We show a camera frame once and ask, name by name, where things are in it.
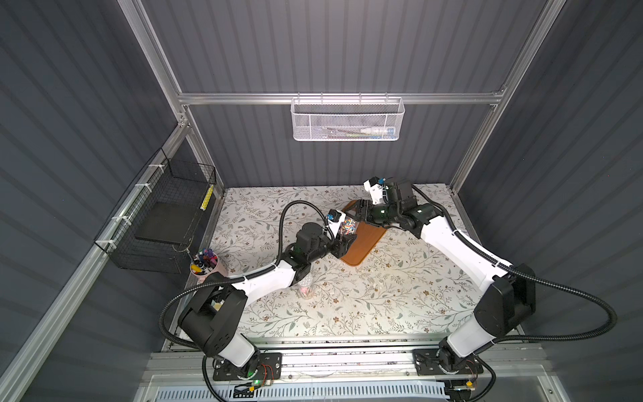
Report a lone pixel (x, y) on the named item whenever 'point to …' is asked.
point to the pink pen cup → (205, 264)
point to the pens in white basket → (361, 132)
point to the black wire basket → (156, 226)
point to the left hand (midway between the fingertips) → (355, 235)
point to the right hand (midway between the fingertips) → (353, 212)
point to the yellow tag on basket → (207, 198)
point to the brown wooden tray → (368, 236)
